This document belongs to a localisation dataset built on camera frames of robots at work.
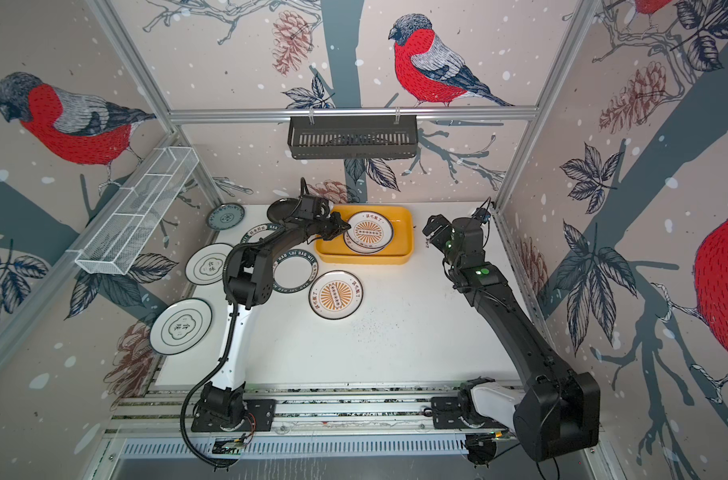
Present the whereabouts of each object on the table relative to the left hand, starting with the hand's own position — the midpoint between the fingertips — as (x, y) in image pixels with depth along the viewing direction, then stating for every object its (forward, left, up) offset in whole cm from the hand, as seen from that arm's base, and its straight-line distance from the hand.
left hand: (351, 223), depth 105 cm
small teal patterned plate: (+12, +52, -8) cm, 54 cm away
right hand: (-18, -25, +18) cm, 36 cm away
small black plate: (+17, +30, -9) cm, 36 cm away
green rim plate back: (+3, +36, -8) cm, 37 cm away
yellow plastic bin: (-8, -17, -6) cm, 20 cm away
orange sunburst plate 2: (-7, -3, -6) cm, 9 cm away
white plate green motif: (-11, +52, -9) cm, 54 cm away
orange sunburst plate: (0, -7, -4) cm, 8 cm away
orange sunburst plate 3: (-24, +5, -8) cm, 26 cm away
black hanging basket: (+25, -1, +19) cm, 31 cm away
